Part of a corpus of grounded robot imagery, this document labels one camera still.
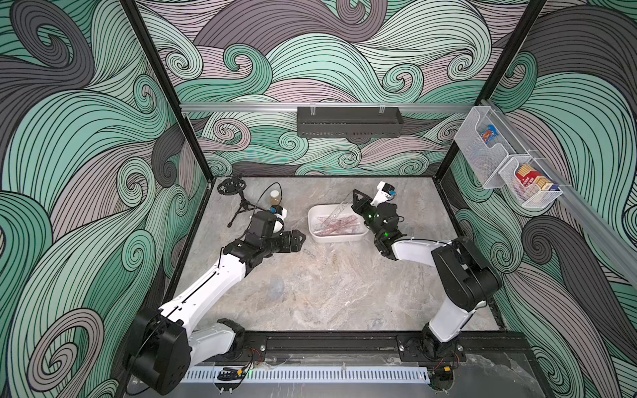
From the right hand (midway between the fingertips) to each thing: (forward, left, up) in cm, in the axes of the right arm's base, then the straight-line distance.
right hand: (356, 190), depth 88 cm
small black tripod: (0, +44, +4) cm, 44 cm away
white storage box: (0, +8, -20) cm, 22 cm away
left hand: (-16, +22, -4) cm, 27 cm away
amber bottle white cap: (+6, +32, -11) cm, 34 cm away
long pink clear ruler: (-5, +7, -7) cm, 11 cm away
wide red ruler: (-3, +6, -19) cm, 20 cm away
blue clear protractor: (-28, +29, -20) cm, 45 cm away
